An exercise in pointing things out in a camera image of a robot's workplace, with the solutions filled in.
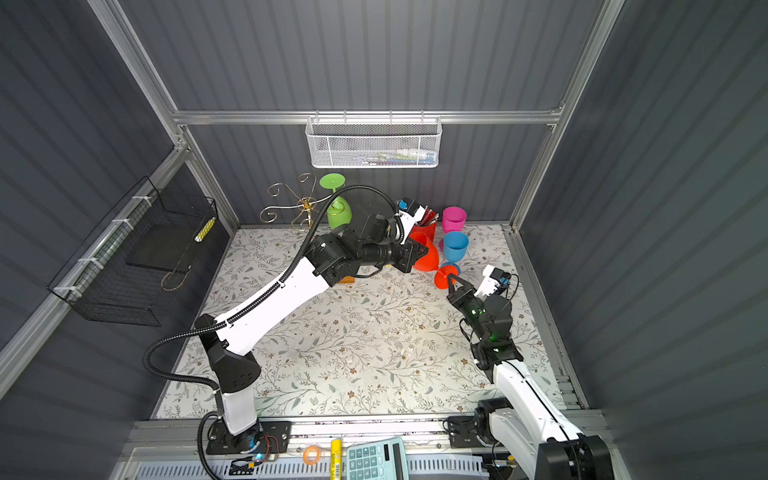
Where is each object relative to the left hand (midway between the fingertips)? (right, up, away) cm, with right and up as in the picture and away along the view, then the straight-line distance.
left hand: (429, 248), depth 68 cm
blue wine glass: (+12, +1, +27) cm, 29 cm away
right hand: (+7, -8, +10) cm, 15 cm away
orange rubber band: (-29, -50, +3) cm, 58 cm away
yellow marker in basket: (-61, +5, +14) cm, 62 cm away
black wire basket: (-72, 0, +6) cm, 72 cm away
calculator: (-11, -50, +1) cm, 51 cm away
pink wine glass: (+13, +11, +34) cm, 38 cm away
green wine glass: (-25, +11, +22) cm, 35 cm away
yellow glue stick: (-22, -50, +1) cm, 54 cm away
